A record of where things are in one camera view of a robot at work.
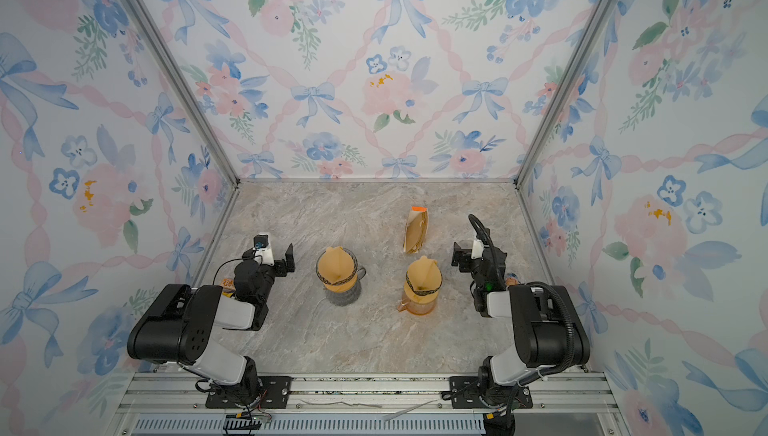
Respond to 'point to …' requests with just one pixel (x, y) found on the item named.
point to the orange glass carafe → (417, 308)
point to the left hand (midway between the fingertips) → (276, 242)
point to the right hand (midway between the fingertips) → (471, 242)
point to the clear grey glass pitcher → (345, 299)
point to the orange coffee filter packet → (416, 229)
